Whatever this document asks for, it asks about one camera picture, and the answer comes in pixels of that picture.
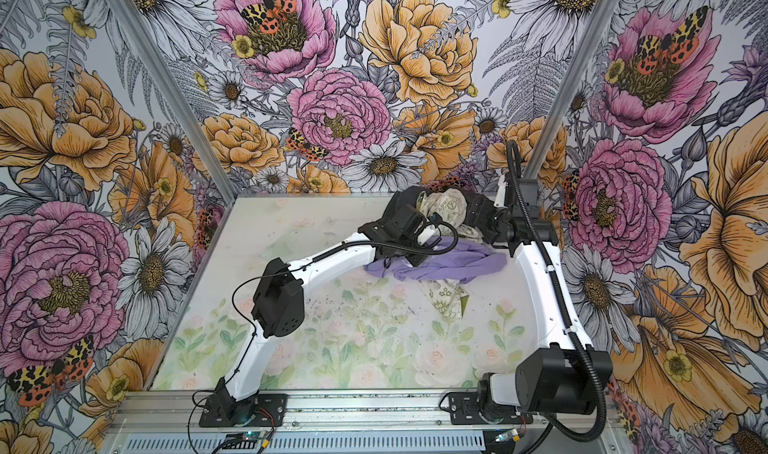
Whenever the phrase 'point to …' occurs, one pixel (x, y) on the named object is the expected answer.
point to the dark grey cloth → (408, 196)
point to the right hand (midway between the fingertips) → (480, 218)
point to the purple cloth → (445, 259)
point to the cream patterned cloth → (450, 208)
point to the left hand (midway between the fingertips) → (422, 254)
